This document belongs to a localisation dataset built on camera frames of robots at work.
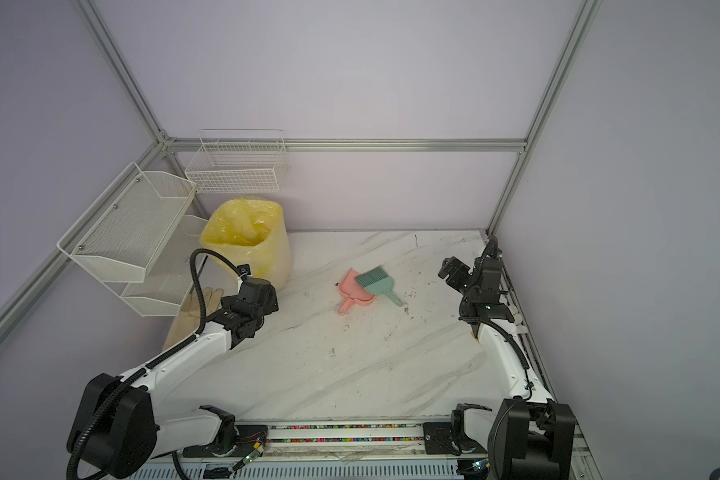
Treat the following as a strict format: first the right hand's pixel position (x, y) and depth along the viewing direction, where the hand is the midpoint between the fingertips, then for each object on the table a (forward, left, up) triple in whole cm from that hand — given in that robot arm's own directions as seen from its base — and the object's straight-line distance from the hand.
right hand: (454, 264), depth 83 cm
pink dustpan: (+4, +30, -20) cm, 37 cm away
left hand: (-7, +59, -7) cm, 60 cm away
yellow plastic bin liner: (+20, +68, -1) cm, 71 cm away
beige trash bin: (+2, +53, +1) cm, 53 cm away
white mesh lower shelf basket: (+1, +88, -8) cm, 89 cm away
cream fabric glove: (-8, +83, -19) cm, 86 cm away
